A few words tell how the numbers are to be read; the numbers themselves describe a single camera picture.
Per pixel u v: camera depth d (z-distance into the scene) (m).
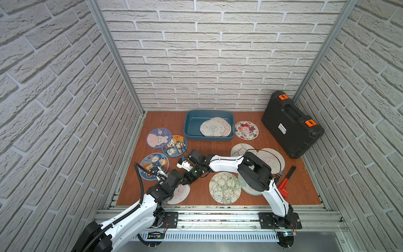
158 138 1.04
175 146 1.00
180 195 0.82
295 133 0.84
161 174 0.73
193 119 1.15
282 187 0.83
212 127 1.10
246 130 1.10
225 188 0.83
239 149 1.00
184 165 0.83
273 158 0.95
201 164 0.73
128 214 0.49
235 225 0.73
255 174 0.54
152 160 0.95
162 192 0.62
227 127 1.10
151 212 0.56
